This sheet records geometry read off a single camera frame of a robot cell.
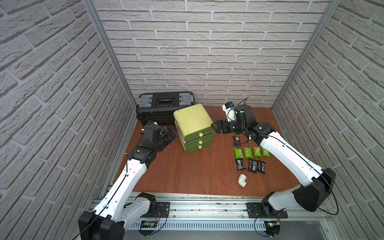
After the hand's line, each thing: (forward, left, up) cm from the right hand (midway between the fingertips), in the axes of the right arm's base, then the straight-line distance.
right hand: (219, 123), depth 76 cm
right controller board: (-44, -22, -28) cm, 56 cm away
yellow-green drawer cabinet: (+1, +14, -5) cm, 14 cm away
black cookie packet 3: (-15, -26, -25) cm, 39 cm away
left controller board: (-39, +39, -29) cm, 62 cm away
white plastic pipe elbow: (-22, -12, -24) cm, 35 cm away
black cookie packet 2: (-14, -21, -25) cm, 35 cm away
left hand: (-1, +23, -3) cm, 23 cm away
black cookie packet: (-12, -13, -25) cm, 31 cm away
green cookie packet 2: (-5, -21, -26) cm, 33 cm away
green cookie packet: (-5, -14, -25) cm, 29 cm away
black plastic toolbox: (+24, +36, -9) cm, 44 cm away
